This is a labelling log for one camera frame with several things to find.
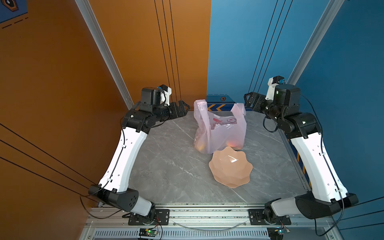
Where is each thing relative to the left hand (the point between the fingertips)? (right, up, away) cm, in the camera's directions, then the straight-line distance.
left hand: (184, 107), depth 68 cm
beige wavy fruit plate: (+26, -34, +22) cm, 48 cm away
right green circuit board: (+45, -58, +2) cm, 74 cm away
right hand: (+30, +4, -2) cm, 30 cm away
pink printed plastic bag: (+16, -11, +8) cm, 21 cm away
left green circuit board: (-18, -60, +3) cm, 62 cm away
